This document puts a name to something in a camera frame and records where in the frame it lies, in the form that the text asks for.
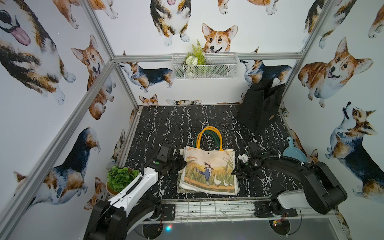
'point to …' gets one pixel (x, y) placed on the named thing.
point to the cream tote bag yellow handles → (209, 170)
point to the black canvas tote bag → (260, 105)
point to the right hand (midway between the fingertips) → (233, 174)
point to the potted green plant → (118, 177)
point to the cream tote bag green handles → (180, 188)
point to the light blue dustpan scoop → (292, 151)
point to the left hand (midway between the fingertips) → (189, 160)
